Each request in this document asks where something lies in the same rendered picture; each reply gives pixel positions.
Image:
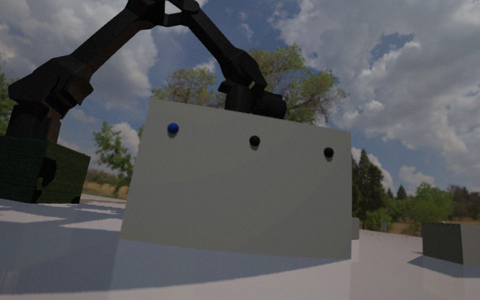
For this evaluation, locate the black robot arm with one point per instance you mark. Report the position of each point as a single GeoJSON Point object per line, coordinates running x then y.
{"type": "Point", "coordinates": [46, 95]}

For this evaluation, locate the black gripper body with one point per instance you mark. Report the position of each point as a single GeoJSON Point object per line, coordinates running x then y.
{"type": "Point", "coordinates": [238, 109]}

